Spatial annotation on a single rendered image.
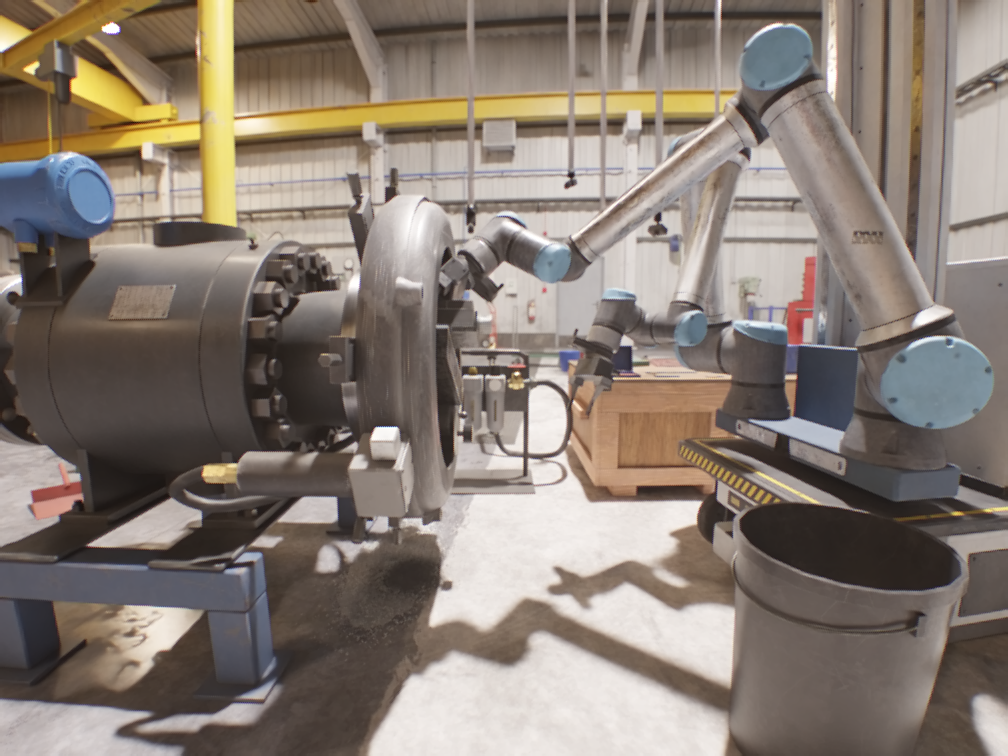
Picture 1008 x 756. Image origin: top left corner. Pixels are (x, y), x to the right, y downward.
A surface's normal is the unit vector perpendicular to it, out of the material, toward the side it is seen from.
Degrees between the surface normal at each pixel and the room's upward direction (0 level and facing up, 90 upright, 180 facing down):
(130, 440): 121
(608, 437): 90
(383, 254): 58
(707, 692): 0
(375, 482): 112
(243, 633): 90
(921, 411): 94
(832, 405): 90
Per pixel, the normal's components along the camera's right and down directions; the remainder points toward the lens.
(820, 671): -0.69, 0.15
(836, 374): -0.99, 0.01
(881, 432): -0.78, -0.27
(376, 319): 0.02, -0.13
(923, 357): -0.46, 0.18
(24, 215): 0.00, 0.75
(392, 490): 0.00, 0.49
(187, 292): 0.00, -0.44
